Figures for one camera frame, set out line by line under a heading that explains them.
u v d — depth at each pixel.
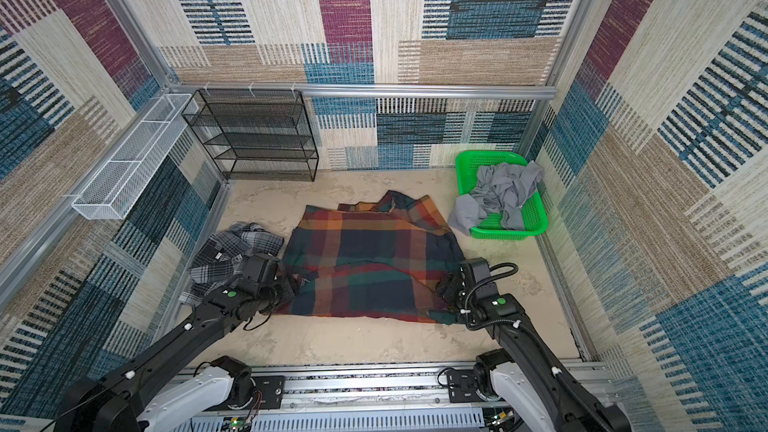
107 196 0.70
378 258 0.97
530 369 0.48
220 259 0.94
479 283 0.64
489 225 1.01
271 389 0.74
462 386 0.74
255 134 1.10
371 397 0.73
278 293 0.72
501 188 1.04
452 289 0.75
